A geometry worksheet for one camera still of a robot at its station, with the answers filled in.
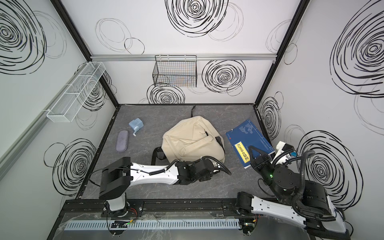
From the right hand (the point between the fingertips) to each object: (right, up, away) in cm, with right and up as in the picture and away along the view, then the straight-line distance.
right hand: (245, 152), depth 57 cm
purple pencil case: (-66, -2, +39) cm, 77 cm away
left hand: (-11, -13, +23) cm, 28 cm away
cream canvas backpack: (-23, -1, +40) cm, 46 cm away
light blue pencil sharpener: (-60, +9, +46) cm, 76 cm away
